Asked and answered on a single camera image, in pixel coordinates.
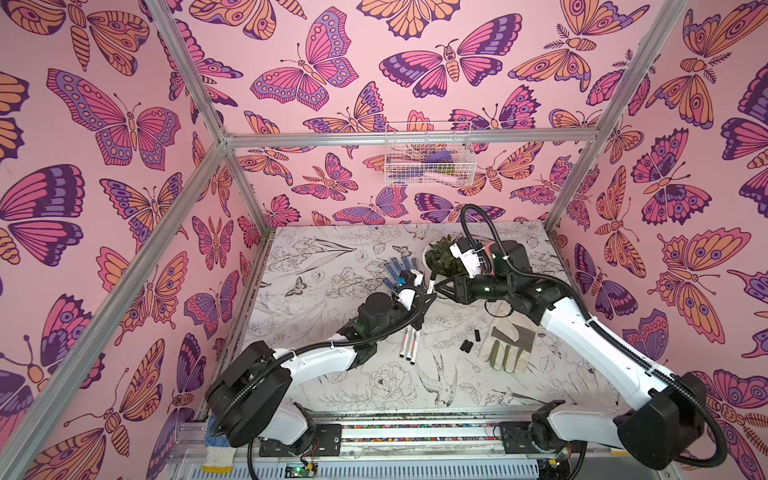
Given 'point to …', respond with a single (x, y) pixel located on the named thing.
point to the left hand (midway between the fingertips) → (437, 292)
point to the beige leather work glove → (508, 343)
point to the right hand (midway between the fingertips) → (440, 281)
